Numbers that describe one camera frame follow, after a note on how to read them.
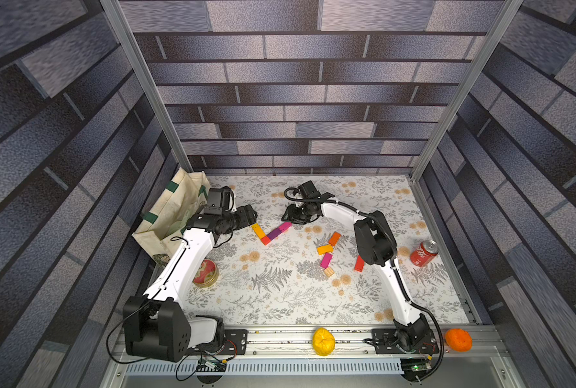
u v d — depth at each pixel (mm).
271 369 1552
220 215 621
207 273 851
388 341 742
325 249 951
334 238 974
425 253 833
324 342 687
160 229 829
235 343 740
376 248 621
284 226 1000
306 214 903
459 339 701
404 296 632
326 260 919
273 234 995
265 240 968
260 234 998
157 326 397
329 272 875
